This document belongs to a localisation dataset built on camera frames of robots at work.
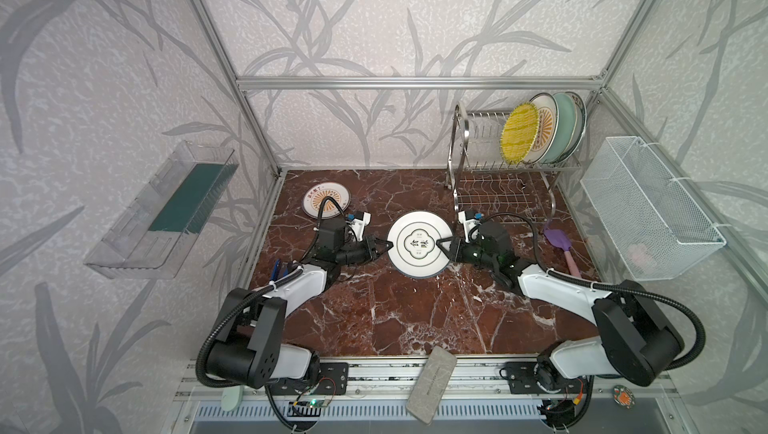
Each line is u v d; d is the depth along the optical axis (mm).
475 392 723
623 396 709
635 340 427
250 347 423
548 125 786
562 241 978
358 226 806
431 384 705
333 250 692
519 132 843
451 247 790
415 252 844
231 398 698
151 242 629
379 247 829
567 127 777
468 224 789
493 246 658
